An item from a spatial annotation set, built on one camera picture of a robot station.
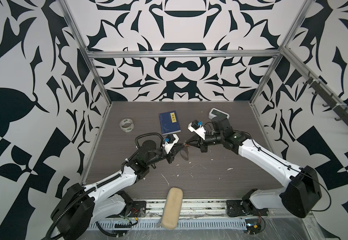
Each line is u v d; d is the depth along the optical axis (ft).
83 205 1.33
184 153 2.40
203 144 2.15
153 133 1.86
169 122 3.51
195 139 2.25
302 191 1.34
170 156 2.16
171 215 2.33
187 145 2.39
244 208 2.21
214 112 3.59
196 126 2.10
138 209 2.39
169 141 2.06
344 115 1.82
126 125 3.44
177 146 2.41
